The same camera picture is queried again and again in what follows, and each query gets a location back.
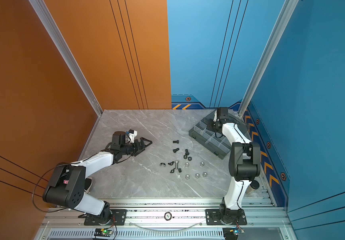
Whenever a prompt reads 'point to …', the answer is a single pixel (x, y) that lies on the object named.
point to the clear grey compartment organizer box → (219, 144)
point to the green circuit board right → (231, 233)
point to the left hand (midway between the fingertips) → (149, 144)
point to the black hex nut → (189, 158)
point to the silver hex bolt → (176, 164)
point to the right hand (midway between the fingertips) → (208, 125)
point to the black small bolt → (179, 170)
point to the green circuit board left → (103, 232)
